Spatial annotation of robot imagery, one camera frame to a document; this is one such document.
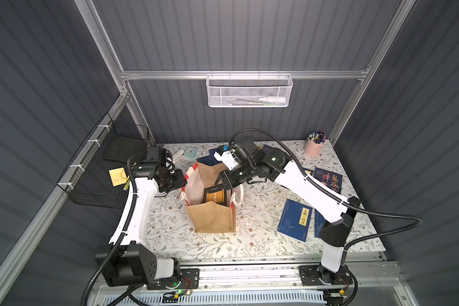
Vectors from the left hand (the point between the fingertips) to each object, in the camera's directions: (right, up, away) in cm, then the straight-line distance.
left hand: (183, 183), depth 78 cm
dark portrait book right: (+74, -1, +24) cm, 78 cm away
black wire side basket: (-32, +2, -10) cm, 33 cm away
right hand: (+16, +2, -10) cm, 19 cm away
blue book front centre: (+50, -18, +11) cm, 54 cm away
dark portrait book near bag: (+41, +17, +41) cm, 61 cm away
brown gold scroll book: (+13, -7, +14) cm, 21 cm away
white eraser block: (-12, +12, +33) cm, 37 cm away
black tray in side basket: (-27, +15, +4) cm, 31 cm away
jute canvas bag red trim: (+13, -7, -7) cm, 16 cm away
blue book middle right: (+64, +3, +29) cm, 70 cm away
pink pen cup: (+66, +16, +31) cm, 75 cm away
